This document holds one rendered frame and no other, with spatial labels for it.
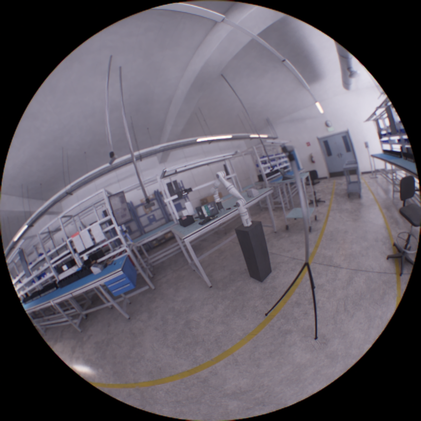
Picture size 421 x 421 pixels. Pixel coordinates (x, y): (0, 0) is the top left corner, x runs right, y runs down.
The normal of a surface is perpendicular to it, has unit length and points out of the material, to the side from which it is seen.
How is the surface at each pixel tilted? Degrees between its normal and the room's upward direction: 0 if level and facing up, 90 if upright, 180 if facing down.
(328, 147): 90
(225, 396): 0
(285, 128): 90
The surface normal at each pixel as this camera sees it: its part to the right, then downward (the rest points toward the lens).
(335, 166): -0.80, 0.40
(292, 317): -0.36, -0.91
